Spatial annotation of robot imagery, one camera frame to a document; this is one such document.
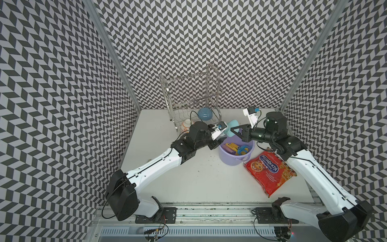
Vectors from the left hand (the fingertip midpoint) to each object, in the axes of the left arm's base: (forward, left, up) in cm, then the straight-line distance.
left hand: (219, 132), depth 75 cm
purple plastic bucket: (0, -10, -20) cm, 22 cm away
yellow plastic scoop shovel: (+4, -10, -21) cm, 24 cm away
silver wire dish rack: (+19, +14, +6) cm, 24 cm away
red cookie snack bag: (-11, -30, -22) cm, 39 cm away
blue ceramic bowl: (+34, +6, -23) cm, 41 cm away
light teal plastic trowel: (-1, -5, +8) cm, 10 cm away
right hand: (-4, -5, +5) cm, 8 cm away
